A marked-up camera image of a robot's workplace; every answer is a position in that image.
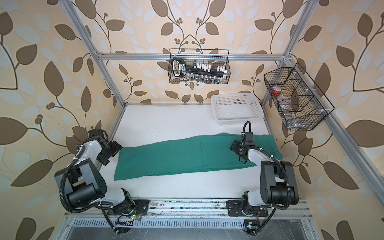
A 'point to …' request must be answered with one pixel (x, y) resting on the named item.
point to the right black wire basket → (301, 105)
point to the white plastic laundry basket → (236, 109)
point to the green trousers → (209, 154)
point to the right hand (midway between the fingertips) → (236, 150)
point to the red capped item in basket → (276, 90)
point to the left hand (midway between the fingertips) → (115, 151)
